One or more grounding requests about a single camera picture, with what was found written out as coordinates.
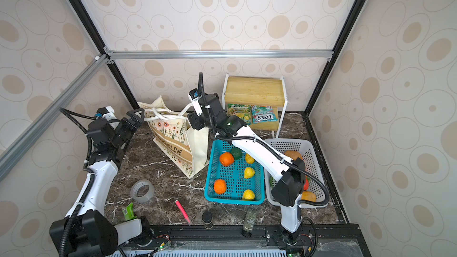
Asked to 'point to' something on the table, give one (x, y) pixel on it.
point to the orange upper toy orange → (227, 159)
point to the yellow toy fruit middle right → (249, 172)
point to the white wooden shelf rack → (256, 90)
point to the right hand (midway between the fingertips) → (195, 111)
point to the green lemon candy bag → (243, 111)
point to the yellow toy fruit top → (249, 159)
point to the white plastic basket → (299, 150)
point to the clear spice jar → (249, 222)
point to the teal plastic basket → (234, 175)
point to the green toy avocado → (236, 152)
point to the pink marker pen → (184, 212)
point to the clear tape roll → (142, 190)
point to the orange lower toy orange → (220, 186)
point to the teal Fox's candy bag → (262, 113)
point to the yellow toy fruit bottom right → (248, 195)
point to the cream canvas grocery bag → (182, 147)
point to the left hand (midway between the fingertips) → (142, 111)
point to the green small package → (128, 212)
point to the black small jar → (207, 219)
